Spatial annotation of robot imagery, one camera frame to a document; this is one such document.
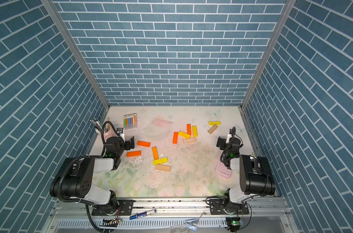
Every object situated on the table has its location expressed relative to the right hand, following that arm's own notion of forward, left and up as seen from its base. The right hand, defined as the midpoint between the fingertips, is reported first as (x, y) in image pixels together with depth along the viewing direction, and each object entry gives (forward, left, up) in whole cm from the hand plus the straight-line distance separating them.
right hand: (229, 138), depth 95 cm
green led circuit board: (-46, +1, -7) cm, 46 cm away
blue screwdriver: (-46, +47, -4) cm, 66 cm away
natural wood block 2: (0, +26, -6) cm, 27 cm away
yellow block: (-17, +43, -6) cm, 47 cm away
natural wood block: (-21, +41, -5) cm, 46 cm away
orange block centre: (+1, +36, -6) cm, 37 cm away
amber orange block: (-13, +48, -6) cm, 50 cm away
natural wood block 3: (+10, +10, -4) cm, 15 cm away
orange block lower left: (-14, +61, -5) cm, 63 cm away
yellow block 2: (+3, +30, -4) cm, 31 cm away
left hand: (-5, +66, +2) cm, 66 cm away
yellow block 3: (+8, +23, -5) cm, 25 cm away
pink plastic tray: (-21, +6, -4) cm, 22 cm away
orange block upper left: (-7, +57, -4) cm, 57 cm away
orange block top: (+9, +27, -5) cm, 29 cm away
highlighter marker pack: (+12, +72, -4) cm, 73 cm away
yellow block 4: (+17, +6, -5) cm, 18 cm away
